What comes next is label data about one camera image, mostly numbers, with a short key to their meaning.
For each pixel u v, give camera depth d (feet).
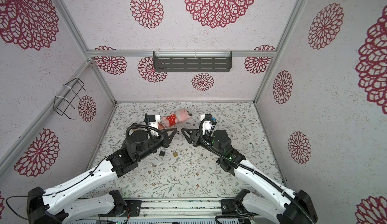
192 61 3.05
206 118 2.09
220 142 1.73
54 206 1.29
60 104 2.35
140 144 1.64
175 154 3.03
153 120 1.98
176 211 2.41
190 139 2.02
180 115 3.37
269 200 1.44
